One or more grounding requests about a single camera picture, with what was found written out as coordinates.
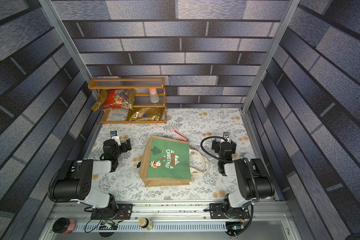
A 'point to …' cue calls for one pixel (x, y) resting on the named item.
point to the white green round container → (248, 155)
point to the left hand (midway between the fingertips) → (122, 138)
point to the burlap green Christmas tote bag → (167, 162)
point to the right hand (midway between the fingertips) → (223, 139)
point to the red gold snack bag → (115, 99)
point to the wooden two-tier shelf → (142, 85)
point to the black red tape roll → (63, 225)
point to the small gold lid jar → (147, 224)
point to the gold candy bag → (156, 114)
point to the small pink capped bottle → (154, 96)
